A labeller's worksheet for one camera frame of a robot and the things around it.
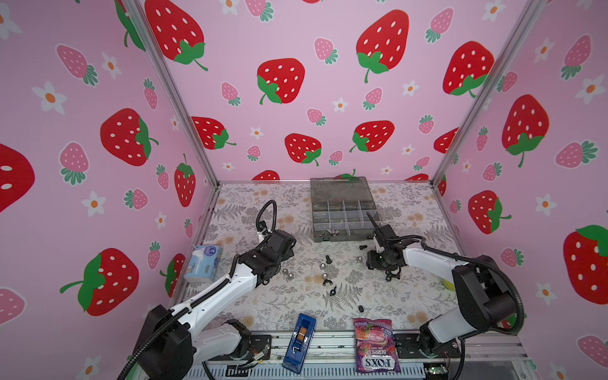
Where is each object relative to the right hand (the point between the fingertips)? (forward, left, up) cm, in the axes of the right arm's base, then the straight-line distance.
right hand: (371, 263), depth 92 cm
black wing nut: (-9, +17, 0) cm, 20 cm away
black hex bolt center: (-1, +17, 0) cm, 17 cm away
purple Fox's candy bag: (-29, 0, +2) cm, 29 cm away
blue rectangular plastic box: (-32, +23, +5) cm, 40 cm away
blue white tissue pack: (-11, +63, +7) cm, 65 cm away
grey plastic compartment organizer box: (+23, +12, +5) cm, 27 cm away
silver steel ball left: (-8, +34, +1) cm, 34 cm away
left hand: (-4, +36, +13) cm, 38 cm away
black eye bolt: (-13, +15, -1) cm, 20 cm away
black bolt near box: (+7, +4, -1) cm, 8 cm away
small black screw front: (-18, +4, -1) cm, 18 cm away
